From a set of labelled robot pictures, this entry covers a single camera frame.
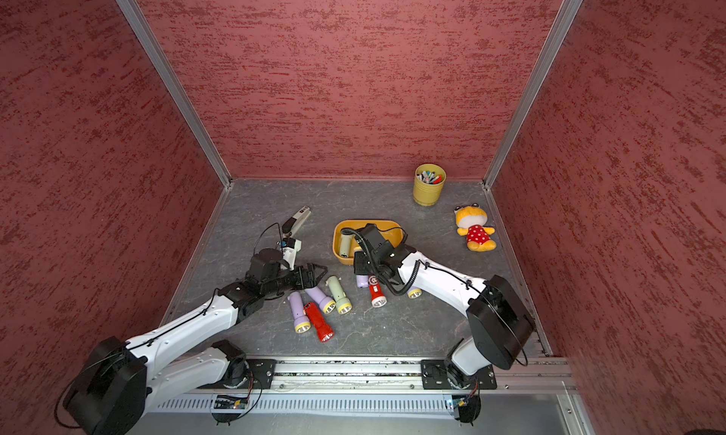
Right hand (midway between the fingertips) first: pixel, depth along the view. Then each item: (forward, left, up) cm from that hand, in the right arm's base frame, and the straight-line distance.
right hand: (359, 269), depth 85 cm
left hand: (-2, +13, +1) cm, 13 cm away
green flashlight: (+12, +5, -5) cm, 14 cm away
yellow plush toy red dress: (+20, -41, -4) cm, 46 cm away
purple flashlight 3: (-5, -1, +2) cm, 5 cm away
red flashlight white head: (-7, -5, -6) cm, 11 cm away
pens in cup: (+37, -27, +2) cm, 46 cm away
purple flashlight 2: (-9, +10, -5) cm, 14 cm away
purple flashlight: (-14, +17, -5) cm, 23 cm away
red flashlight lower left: (-16, +10, -6) cm, 20 cm away
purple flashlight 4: (-5, -17, -7) cm, 19 cm away
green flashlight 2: (-8, +5, -5) cm, 11 cm away
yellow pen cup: (+31, -26, -1) cm, 41 cm away
